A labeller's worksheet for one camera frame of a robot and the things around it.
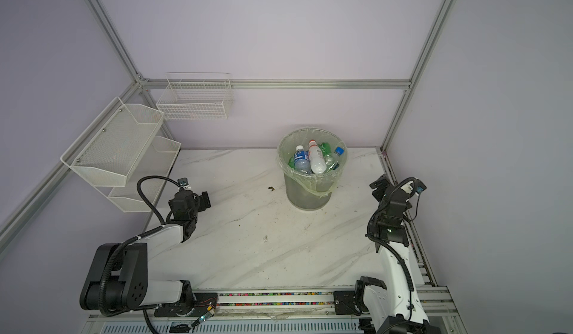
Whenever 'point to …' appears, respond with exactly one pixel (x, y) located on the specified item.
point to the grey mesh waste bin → (301, 195)
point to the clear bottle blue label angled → (301, 160)
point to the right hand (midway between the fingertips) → (386, 181)
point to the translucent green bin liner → (286, 147)
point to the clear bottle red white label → (318, 162)
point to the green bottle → (325, 148)
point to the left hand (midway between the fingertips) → (192, 198)
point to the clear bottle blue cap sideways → (336, 162)
